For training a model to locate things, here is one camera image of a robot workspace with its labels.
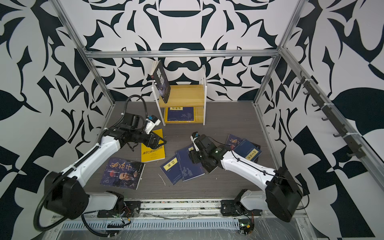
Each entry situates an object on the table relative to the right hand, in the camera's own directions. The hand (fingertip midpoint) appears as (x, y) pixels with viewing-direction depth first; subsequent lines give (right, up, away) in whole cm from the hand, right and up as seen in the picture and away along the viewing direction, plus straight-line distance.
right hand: (193, 152), depth 82 cm
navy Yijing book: (-13, -11, +5) cm, 17 cm away
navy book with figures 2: (-3, -11, +3) cm, 11 cm away
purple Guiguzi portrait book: (-40, -12, +2) cm, 42 cm away
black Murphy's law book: (+9, -8, +4) cm, 13 cm away
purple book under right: (+25, +4, +15) cm, 29 cm away
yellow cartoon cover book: (-27, -3, +9) cm, 29 cm away
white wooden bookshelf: (-4, +27, +8) cm, 29 cm away
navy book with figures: (-9, +22, +24) cm, 33 cm away
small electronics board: (+24, -32, -11) cm, 41 cm away
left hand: (-18, +9, -2) cm, 20 cm away
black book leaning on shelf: (-19, +42, +3) cm, 46 cm away
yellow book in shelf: (-19, +19, +23) cm, 36 cm away
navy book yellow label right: (+33, -1, +9) cm, 34 cm away
